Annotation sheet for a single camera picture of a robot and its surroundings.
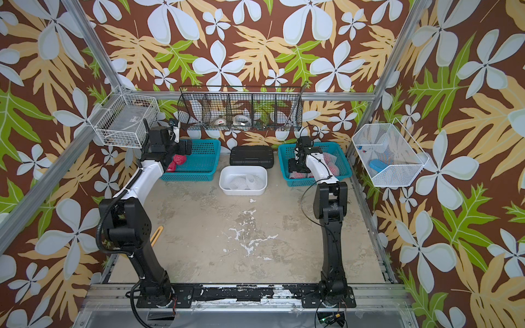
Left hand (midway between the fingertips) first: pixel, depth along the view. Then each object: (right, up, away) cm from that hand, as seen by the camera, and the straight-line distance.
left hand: (179, 135), depth 91 cm
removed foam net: (+33, -21, +4) cm, 39 cm away
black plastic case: (+32, -7, +23) cm, 39 cm away
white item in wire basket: (+28, +9, +8) cm, 30 cm away
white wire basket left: (-21, +6, -5) cm, 23 cm away
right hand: (+55, -14, +15) cm, 58 cm away
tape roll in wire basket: (+17, +8, +5) cm, 20 cm away
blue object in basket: (+84, -14, -10) cm, 85 cm away
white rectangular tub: (+28, -20, +10) cm, 36 cm away
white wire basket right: (+90, -10, -7) cm, 91 cm away
